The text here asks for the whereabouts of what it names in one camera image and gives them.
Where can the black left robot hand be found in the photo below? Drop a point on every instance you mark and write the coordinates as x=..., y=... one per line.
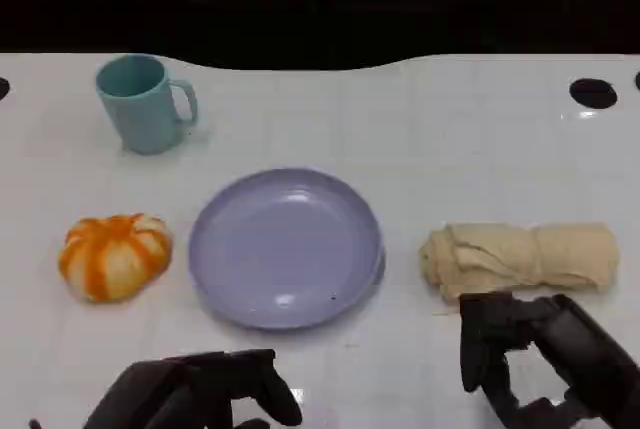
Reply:
x=200, y=394

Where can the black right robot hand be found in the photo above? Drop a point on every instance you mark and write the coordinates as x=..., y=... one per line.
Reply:
x=575, y=349

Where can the beige towel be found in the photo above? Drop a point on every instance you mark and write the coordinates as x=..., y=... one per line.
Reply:
x=525, y=256

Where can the orange and white bread roll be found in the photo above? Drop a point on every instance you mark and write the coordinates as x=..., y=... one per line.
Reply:
x=115, y=259

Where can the lilac plate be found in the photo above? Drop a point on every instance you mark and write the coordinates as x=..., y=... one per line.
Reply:
x=285, y=249

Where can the pale green mug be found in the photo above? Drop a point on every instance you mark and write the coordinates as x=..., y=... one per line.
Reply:
x=137, y=109

